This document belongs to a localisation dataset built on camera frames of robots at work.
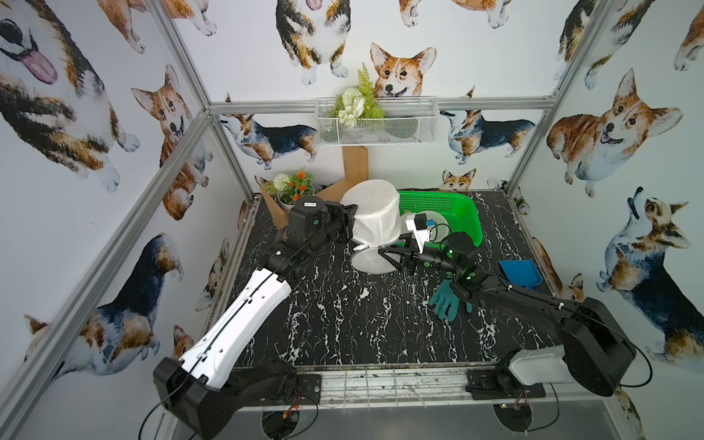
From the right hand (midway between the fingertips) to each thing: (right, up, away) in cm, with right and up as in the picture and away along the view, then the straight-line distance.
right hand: (388, 236), depth 71 cm
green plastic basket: (+31, +7, +39) cm, 50 cm away
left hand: (-8, +11, -3) cm, 14 cm away
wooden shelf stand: (-10, +23, +32) cm, 41 cm away
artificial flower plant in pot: (-32, +15, +22) cm, 42 cm away
